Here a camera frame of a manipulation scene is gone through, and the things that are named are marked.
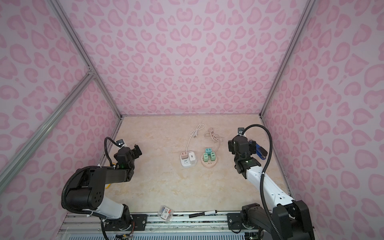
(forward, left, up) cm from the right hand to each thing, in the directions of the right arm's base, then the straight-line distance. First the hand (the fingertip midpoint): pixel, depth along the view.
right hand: (242, 138), depth 83 cm
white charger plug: (-6, +28, -10) cm, 30 cm away
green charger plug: (-5, +16, -12) cm, 20 cm away
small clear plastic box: (-35, +40, -16) cm, 55 cm away
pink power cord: (+13, +14, -16) cm, 24 cm away
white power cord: (+16, +28, -16) cm, 36 cm away
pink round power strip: (-8, +17, -15) cm, 24 cm away
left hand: (+1, +65, -9) cm, 66 cm away
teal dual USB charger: (-1, +18, -11) cm, 21 cm away
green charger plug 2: (-6, +20, -11) cm, 24 cm away
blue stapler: (0, -15, -14) cm, 20 cm away
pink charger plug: (-5, +33, -12) cm, 35 cm away
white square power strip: (-8, +31, -15) cm, 35 cm away
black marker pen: (-34, +17, -17) cm, 42 cm away
